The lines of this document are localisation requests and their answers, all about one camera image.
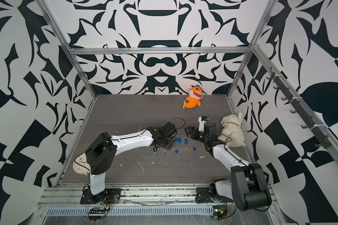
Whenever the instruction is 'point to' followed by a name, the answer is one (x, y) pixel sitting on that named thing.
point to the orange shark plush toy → (195, 94)
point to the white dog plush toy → (232, 135)
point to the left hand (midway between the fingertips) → (169, 140)
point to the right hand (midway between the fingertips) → (189, 128)
